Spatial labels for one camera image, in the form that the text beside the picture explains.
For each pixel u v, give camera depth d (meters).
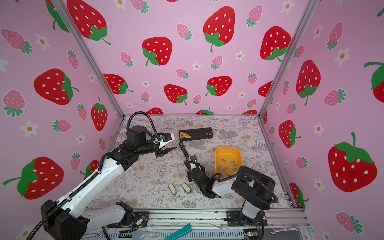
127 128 0.55
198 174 0.65
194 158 0.76
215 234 0.70
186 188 0.82
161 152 0.64
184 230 0.71
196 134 1.07
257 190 0.46
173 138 0.62
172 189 0.82
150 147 0.62
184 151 0.98
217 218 0.76
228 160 0.96
